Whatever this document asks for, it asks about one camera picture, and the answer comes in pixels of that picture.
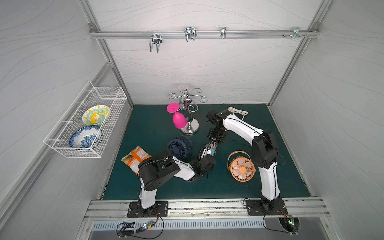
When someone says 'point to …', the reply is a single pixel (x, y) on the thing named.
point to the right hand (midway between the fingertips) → (210, 141)
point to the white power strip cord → (237, 111)
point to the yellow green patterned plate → (96, 115)
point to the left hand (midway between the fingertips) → (211, 158)
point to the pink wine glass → (179, 121)
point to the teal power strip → (212, 152)
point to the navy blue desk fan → (180, 147)
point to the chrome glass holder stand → (190, 102)
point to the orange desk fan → (242, 167)
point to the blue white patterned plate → (84, 137)
